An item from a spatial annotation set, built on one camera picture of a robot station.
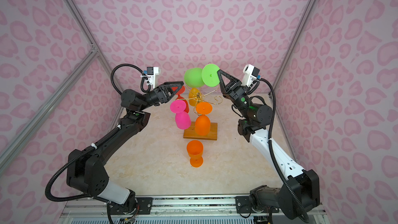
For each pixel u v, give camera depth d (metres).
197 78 0.58
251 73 0.52
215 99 0.73
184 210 0.72
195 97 0.77
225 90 0.51
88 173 0.43
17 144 0.53
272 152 0.45
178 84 0.58
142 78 0.60
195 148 0.78
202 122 0.74
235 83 0.51
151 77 0.61
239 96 0.49
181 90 0.70
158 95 0.58
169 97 0.57
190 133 0.97
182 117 0.77
